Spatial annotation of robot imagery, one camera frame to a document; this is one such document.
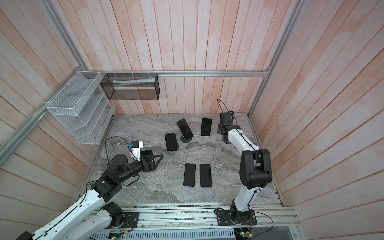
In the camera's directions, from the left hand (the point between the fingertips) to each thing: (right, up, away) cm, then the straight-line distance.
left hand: (159, 159), depth 72 cm
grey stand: (+7, +3, +26) cm, 27 cm away
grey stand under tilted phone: (+12, +7, +30) cm, 33 cm away
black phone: (+12, +15, +27) cm, 33 cm away
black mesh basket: (-27, +46, +34) cm, 63 cm away
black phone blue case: (+3, +7, +21) cm, 22 cm away
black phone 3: (+15, -12, +17) cm, 25 cm away
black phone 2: (+27, +17, +30) cm, 44 cm away
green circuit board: (+41, -36, -1) cm, 55 cm away
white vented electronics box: (+25, -36, -2) cm, 44 cm away
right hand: (+41, +16, +24) cm, 50 cm away
